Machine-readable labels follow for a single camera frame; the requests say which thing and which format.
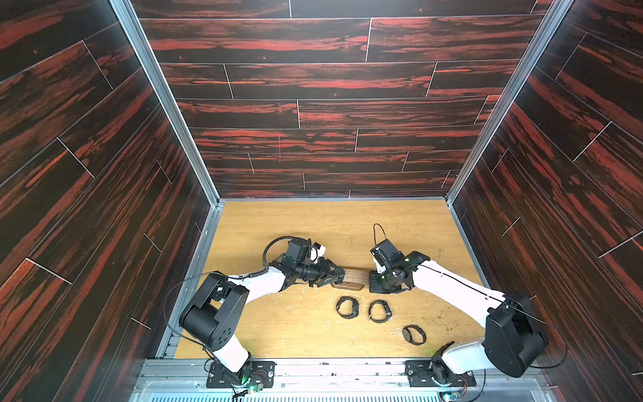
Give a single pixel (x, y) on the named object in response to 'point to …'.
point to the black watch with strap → (388, 312)
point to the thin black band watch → (408, 336)
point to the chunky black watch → (355, 307)
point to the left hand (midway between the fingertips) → (342, 276)
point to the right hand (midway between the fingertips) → (376, 284)
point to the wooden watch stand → (355, 279)
